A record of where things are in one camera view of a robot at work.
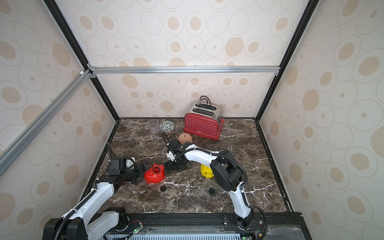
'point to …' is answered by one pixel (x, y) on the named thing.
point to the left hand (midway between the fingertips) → (153, 168)
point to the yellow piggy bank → (206, 171)
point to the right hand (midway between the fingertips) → (175, 170)
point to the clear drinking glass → (153, 125)
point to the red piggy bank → (154, 174)
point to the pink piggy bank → (184, 137)
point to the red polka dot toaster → (205, 119)
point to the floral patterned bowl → (167, 126)
